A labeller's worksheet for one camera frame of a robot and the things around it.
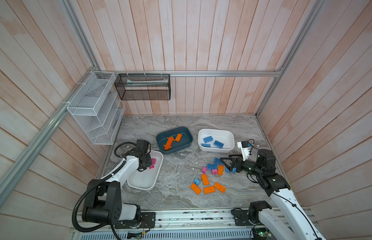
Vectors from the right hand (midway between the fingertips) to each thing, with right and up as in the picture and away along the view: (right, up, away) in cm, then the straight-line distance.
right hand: (225, 157), depth 75 cm
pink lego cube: (-40, -5, +18) cm, 44 cm away
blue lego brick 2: (+1, -4, -9) cm, 10 cm away
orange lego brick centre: (-9, -15, +12) cm, 21 cm away
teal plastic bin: (-20, +6, +29) cm, 36 cm away
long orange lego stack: (-32, +5, +26) cm, 41 cm away
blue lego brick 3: (-6, +4, +26) cm, 27 cm away
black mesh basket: (-51, +46, +31) cm, 75 cm away
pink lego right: (-3, -11, +13) cm, 17 cm away
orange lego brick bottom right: (-1, -19, +9) cm, 21 cm away
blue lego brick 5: (-4, +8, +28) cm, 30 cm away
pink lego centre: (-9, -10, +13) cm, 19 cm away
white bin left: (-43, -15, +10) cm, 47 cm away
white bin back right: (+8, +9, +28) cm, 30 cm away
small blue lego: (-14, -16, +9) cm, 23 cm away
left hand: (-45, -7, +13) cm, 47 cm away
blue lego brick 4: (-4, -9, +15) cm, 18 cm away
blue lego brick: (+3, +4, +25) cm, 26 cm away
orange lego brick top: (-25, +9, +30) cm, 40 cm away
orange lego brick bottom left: (-15, -19, +8) cm, 26 cm away
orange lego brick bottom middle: (-7, -20, +8) cm, 23 cm away
